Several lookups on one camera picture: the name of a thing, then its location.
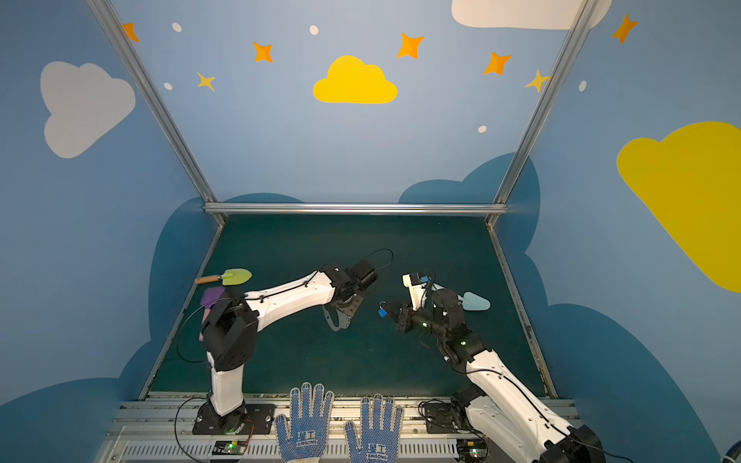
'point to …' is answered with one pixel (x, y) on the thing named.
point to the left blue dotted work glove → (304, 439)
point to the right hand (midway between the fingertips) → (388, 303)
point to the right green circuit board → (472, 449)
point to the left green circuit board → (230, 448)
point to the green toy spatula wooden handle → (231, 277)
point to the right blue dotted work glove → (379, 440)
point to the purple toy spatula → (209, 296)
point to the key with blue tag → (382, 313)
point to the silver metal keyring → (379, 304)
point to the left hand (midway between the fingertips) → (350, 304)
